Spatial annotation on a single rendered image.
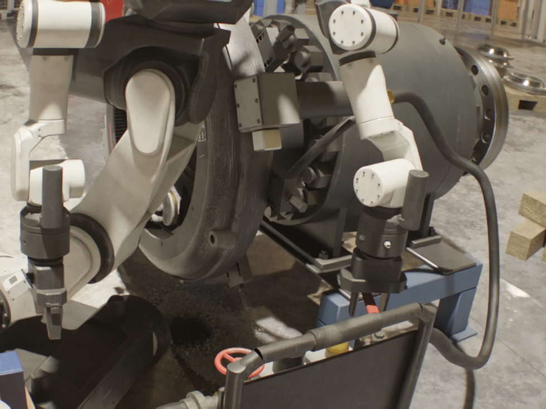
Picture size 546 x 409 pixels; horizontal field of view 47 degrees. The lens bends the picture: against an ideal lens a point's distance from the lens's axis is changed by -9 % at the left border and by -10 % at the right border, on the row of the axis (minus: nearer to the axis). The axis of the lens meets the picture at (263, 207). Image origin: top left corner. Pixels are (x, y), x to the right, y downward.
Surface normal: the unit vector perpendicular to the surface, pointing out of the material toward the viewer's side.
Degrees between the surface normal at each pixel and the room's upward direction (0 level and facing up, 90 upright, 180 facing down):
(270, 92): 68
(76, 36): 116
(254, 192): 93
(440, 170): 108
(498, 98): 63
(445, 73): 52
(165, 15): 139
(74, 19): 73
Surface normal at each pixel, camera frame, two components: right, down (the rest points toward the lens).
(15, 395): 0.50, 0.48
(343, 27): -0.55, 0.15
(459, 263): 0.10, -0.92
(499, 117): 0.53, 0.20
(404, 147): -0.74, 0.19
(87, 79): -0.34, 0.66
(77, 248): -0.29, 0.34
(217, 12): 0.21, 0.95
